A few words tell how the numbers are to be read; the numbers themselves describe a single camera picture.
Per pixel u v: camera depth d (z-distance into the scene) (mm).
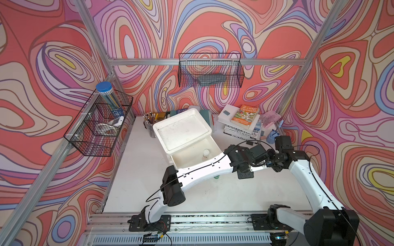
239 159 498
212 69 959
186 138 769
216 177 874
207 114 1188
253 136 1021
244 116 1036
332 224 387
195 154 783
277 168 711
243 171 633
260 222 732
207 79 1015
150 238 720
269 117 1180
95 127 732
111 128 708
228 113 1100
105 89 695
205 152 778
